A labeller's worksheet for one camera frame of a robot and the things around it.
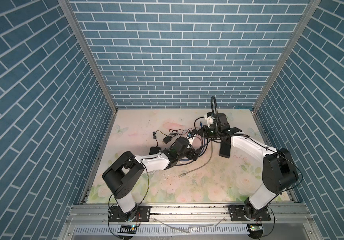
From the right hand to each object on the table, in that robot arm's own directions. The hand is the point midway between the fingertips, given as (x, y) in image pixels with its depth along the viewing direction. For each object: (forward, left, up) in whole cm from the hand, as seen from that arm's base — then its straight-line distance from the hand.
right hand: (197, 129), depth 89 cm
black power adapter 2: (+6, +16, -14) cm, 22 cm away
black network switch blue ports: (-9, +27, -13) cm, 31 cm away
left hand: (-9, +1, -6) cm, 11 cm away
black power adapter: (0, +20, -14) cm, 24 cm away
